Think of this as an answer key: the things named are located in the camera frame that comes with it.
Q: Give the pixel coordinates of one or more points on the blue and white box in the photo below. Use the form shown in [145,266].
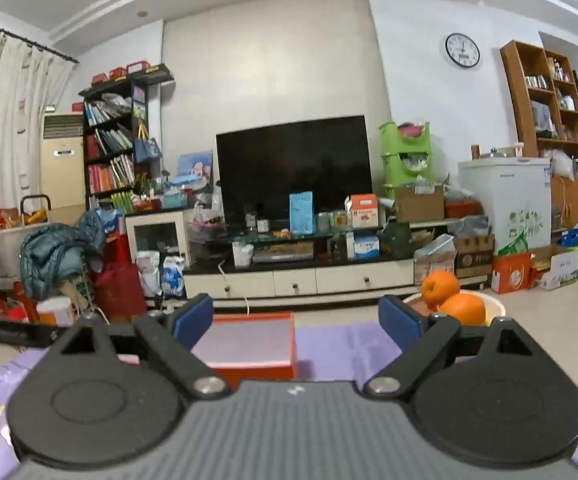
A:
[364,247]

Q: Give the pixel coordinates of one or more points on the white chest freezer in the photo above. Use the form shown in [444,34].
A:
[504,195]

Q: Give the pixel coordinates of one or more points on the white bowl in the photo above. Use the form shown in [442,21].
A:
[494,310]

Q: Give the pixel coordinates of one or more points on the brown cardboard box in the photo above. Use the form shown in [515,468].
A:
[419,205]

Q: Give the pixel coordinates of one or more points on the white glass-door cabinet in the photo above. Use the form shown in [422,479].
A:
[156,240]

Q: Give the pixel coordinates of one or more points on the white plastic bag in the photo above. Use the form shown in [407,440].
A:
[171,275]

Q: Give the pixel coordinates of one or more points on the wooden shelf unit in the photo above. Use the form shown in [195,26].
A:
[519,100]

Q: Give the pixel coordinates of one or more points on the black bookshelf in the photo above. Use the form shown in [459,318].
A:
[109,145]

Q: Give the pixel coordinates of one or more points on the white curtain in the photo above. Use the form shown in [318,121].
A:
[4,150]

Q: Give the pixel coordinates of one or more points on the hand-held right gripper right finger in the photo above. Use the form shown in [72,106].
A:
[398,325]

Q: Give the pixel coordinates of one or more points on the round wall clock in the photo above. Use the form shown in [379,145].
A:
[462,50]

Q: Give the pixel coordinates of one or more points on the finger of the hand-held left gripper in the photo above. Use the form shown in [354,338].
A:
[9,332]

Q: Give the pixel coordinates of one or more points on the orange and white canister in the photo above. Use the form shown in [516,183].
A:
[55,312]

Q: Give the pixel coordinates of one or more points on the orange cardboard box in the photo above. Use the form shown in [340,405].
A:
[259,374]

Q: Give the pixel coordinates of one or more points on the dark brown printed carton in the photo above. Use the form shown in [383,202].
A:
[475,257]

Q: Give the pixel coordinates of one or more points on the beige standing air conditioner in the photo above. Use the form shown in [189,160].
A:
[61,160]

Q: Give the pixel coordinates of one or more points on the light blue packet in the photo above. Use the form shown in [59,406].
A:
[302,212]

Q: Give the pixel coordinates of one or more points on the orange paper bag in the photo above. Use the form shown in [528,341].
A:
[511,275]

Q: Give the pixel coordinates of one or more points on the blue padded jacket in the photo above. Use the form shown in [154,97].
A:
[49,255]

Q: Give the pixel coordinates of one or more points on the blue painting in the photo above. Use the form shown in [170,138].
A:
[195,170]

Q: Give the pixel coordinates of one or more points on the black and white TV stand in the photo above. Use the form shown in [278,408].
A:
[294,280]

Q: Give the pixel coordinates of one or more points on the green storage rack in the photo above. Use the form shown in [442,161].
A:
[394,160]

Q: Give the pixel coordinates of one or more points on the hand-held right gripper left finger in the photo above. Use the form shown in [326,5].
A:
[195,317]

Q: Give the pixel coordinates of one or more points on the red bag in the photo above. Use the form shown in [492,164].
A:
[119,290]

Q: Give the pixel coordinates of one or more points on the black television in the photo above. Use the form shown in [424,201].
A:
[289,160]

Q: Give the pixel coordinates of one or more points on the large orange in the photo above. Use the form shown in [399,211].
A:
[465,308]
[439,287]

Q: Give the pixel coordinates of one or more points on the orange and white carton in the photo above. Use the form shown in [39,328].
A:
[364,212]

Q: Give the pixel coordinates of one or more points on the black curtain rod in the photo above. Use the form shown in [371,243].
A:
[24,40]

